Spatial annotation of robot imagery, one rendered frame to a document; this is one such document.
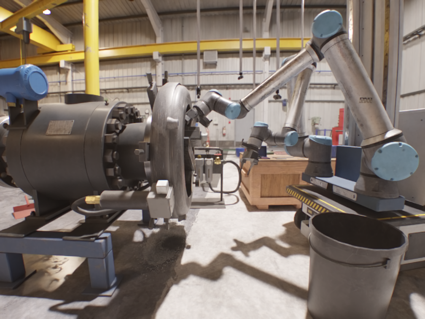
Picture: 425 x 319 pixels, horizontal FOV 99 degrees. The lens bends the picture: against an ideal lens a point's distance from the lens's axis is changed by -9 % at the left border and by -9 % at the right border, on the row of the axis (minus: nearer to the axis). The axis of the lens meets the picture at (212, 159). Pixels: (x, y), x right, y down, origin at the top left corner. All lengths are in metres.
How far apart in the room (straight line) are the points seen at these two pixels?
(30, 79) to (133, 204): 0.77
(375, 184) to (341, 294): 0.53
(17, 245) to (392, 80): 1.98
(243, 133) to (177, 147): 10.99
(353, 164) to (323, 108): 11.58
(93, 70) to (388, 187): 4.82
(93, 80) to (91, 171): 3.90
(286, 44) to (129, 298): 12.25
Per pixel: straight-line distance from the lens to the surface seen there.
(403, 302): 1.27
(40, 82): 1.30
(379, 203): 1.14
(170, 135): 0.84
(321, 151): 1.50
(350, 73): 0.99
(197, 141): 1.02
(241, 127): 11.78
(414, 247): 1.37
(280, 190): 2.00
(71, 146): 1.10
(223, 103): 1.10
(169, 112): 0.87
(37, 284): 1.34
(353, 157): 1.45
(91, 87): 4.83
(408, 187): 1.48
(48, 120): 1.24
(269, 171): 1.90
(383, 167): 0.96
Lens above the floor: 0.70
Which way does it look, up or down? 7 degrees down
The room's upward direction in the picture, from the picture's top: straight up
